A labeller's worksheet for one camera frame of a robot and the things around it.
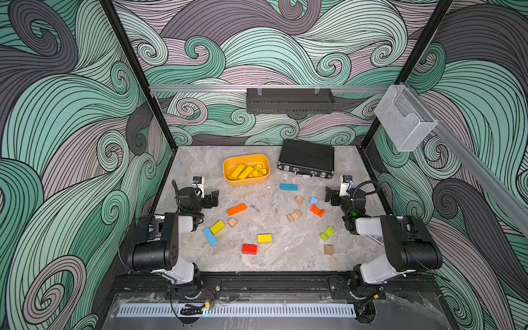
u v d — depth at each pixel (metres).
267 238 0.84
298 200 0.95
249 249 0.82
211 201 0.86
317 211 0.93
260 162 1.10
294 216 0.91
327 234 0.86
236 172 1.01
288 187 1.03
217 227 0.86
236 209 0.95
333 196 0.85
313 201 0.95
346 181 0.80
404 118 0.78
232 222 0.89
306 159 1.08
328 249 0.82
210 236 0.86
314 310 0.70
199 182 0.82
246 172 1.01
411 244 0.46
